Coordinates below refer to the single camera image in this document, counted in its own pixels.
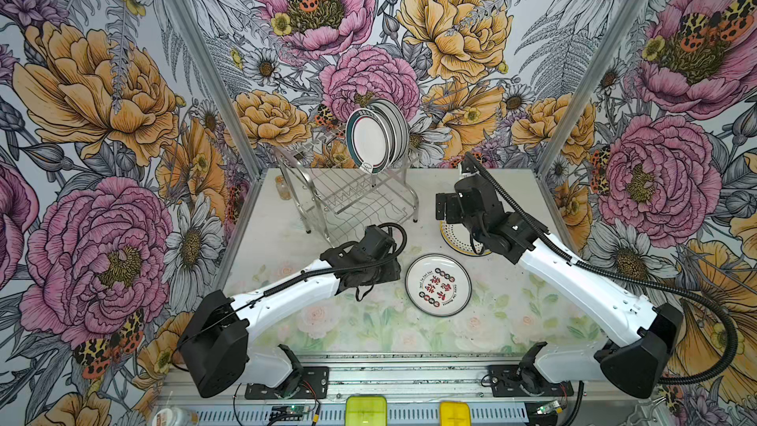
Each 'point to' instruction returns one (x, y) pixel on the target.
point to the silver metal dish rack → (342, 204)
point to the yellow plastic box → (454, 413)
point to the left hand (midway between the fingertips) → (389, 278)
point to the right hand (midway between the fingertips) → (455, 202)
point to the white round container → (171, 416)
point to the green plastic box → (366, 410)
